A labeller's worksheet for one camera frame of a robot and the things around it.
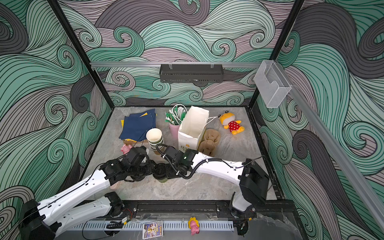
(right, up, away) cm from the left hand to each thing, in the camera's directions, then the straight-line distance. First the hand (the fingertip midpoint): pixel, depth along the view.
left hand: (158, 168), depth 76 cm
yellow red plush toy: (+45, +25, +28) cm, 58 cm away
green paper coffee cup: (+3, -7, +2) cm, 8 cm away
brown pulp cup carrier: (+28, +9, +14) cm, 32 cm away
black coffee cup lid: (+1, -1, -2) cm, 2 cm away
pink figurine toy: (+18, -23, -9) cm, 31 cm away
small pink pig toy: (-24, +7, +16) cm, 30 cm away
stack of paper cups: (-4, +15, +7) cm, 17 cm away
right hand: (+6, -4, -1) cm, 7 cm away
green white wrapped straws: (+7, +28, +17) cm, 33 cm away
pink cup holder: (+6, +18, +19) cm, 27 cm away
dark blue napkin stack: (-20, +21, +25) cm, 39 cm away
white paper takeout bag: (+19, +20, +23) cm, 36 cm away
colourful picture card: (-1, -25, -9) cm, 27 cm away
